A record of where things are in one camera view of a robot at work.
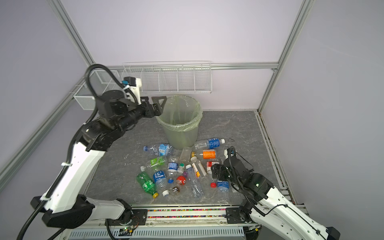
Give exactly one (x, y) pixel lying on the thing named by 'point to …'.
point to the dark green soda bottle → (148, 184)
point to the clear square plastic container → (185, 155)
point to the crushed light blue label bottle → (162, 149)
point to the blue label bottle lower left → (160, 178)
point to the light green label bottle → (154, 163)
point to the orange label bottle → (209, 154)
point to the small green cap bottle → (181, 168)
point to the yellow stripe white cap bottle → (198, 167)
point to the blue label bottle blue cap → (172, 168)
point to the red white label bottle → (210, 163)
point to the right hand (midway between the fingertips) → (218, 168)
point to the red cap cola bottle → (180, 181)
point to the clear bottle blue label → (209, 144)
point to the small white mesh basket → (104, 81)
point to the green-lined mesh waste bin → (180, 119)
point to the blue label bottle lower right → (222, 192)
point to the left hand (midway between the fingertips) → (157, 100)
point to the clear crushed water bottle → (197, 189)
